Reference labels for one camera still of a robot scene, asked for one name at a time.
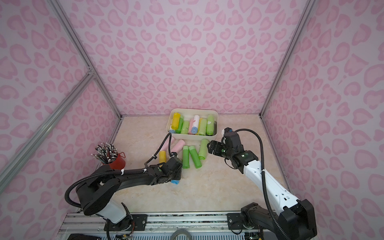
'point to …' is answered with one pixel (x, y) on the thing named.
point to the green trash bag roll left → (185, 157)
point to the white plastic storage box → (187, 114)
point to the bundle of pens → (106, 153)
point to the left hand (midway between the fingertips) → (182, 174)
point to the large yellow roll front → (199, 127)
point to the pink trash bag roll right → (178, 147)
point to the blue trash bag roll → (176, 182)
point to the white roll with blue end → (195, 124)
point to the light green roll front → (203, 128)
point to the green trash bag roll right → (195, 156)
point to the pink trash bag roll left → (165, 146)
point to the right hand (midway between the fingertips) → (212, 146)
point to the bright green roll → (178, 131)
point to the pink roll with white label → (190, 125)
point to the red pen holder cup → (120, 163)
